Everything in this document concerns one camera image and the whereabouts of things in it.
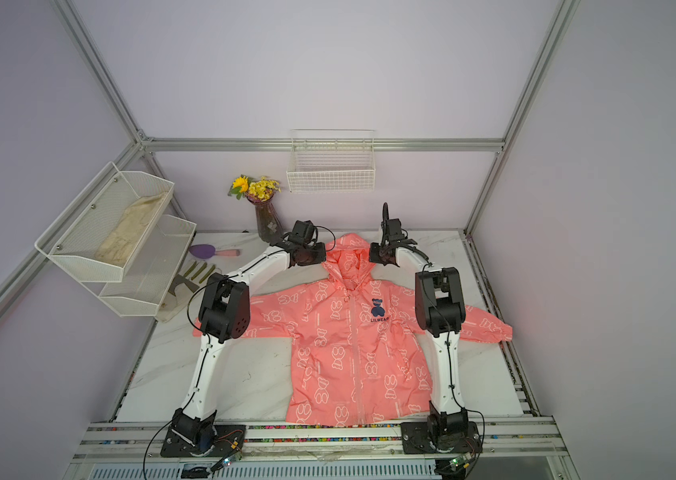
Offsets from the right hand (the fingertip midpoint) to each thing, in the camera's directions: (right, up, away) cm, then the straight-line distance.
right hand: (378, 257), depth 108 cm
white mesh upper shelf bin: (-76, +6, -32) cm, 82 cm away
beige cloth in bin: (-71, +4, -32) cm, 77 cm away
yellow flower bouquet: (-42, +23, -8) cm, 49 cm away
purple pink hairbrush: (-66, +2, +5) cm, 66 cm away
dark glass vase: (-41, +13, +3) cm, 43 cm away
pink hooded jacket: (-12, -25, -17) cm, 33 cm away
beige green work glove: (-67, -6, -1) cm, 68 cm away
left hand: (-20, 0, -3) cm, 21 cm away
